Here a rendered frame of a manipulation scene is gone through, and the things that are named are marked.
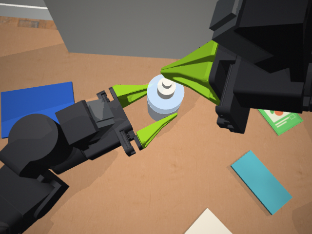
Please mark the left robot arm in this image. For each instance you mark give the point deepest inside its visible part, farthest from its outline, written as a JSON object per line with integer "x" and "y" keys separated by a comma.
{"x": 37, "y": 143}

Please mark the teal flat rectangular panel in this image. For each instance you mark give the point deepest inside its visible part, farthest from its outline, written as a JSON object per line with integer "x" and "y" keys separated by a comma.
{"x": 261, "y": 182}

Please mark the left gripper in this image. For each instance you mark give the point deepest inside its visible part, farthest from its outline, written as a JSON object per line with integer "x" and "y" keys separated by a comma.
{"x": 123, "y": 96}

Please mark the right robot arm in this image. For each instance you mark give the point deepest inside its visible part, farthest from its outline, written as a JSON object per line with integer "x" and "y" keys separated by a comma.
{"x": 274, "y": 39}

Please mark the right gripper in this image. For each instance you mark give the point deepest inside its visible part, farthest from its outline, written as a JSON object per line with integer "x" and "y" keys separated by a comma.
{"x": 215, "y": 67}

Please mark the blue flat rectangular panel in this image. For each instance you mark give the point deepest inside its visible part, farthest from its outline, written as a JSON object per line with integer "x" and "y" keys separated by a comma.
{"x": 44, "y": 100}

